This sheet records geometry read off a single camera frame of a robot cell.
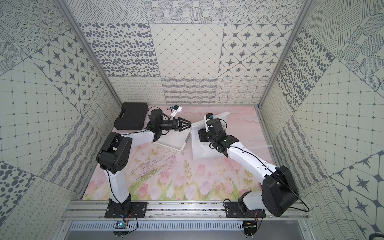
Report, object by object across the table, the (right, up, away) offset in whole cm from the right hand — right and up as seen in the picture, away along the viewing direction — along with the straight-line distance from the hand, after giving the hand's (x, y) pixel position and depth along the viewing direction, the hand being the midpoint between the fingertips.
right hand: (203, 132), depth 84 cm
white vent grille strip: (-21, -44, -14) cm, 51 cm away
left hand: (-7, +5, -3) cm, 9 cm away
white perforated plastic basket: (-19, -7, +14) cm, 24 cm away
